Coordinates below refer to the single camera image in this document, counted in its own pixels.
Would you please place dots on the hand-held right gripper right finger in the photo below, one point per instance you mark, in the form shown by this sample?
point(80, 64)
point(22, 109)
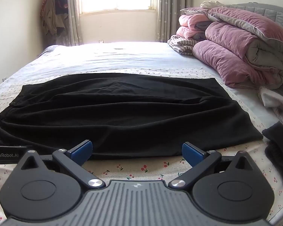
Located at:
point(191, 152)

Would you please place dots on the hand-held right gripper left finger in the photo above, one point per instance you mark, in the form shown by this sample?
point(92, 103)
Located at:
point(81, 149)

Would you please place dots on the black pants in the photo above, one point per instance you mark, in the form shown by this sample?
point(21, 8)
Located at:
point(132, 106)

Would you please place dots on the cherry print bed sheet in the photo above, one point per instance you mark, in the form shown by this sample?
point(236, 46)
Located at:
point(141, 167)

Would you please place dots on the dark knit garment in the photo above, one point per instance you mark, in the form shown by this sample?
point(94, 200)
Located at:
point(278, 150)

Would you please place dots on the white pink printed cloth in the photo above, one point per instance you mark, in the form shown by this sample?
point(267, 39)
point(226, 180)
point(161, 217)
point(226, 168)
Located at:
point(273, 101)

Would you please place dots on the light blue bed sheet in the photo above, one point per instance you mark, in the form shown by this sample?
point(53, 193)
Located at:
point(108, 56)

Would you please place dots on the striped folded cloth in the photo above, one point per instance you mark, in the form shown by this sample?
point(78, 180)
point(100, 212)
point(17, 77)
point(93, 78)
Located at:
point(179, 44)

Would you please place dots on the purple grey folded quilt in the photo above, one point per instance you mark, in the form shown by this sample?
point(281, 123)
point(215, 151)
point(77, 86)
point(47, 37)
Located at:
point(228, 40)

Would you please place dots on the pink folded quilt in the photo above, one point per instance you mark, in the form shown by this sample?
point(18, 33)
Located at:
point(191, 21)

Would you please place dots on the grey star print curtain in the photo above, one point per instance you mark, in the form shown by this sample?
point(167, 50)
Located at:
point(167, 9)
point(73, 16)

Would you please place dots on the hanging clothes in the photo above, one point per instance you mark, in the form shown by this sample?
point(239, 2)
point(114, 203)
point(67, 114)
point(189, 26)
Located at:
point(53, 11)

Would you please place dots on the white crumpled cloth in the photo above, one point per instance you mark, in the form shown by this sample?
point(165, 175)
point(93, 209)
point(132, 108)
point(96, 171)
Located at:
point(211, 4)

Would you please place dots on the grey padded headboard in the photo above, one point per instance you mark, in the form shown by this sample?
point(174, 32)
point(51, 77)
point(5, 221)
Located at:
point(273, 10)

